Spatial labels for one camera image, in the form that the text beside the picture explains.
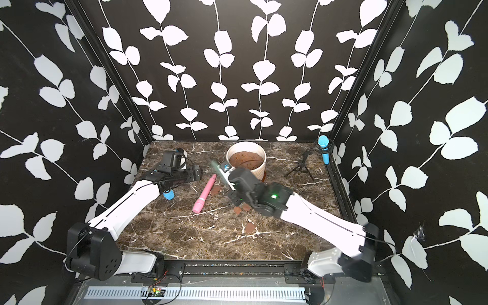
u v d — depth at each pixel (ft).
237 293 2.30
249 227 2.83
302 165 3.30
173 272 2.44
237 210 3.00
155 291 2.33
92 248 1.31
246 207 3.06
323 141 2.87
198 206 2.95
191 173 2.50
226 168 1.85
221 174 2.39
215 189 3.26
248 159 3.23
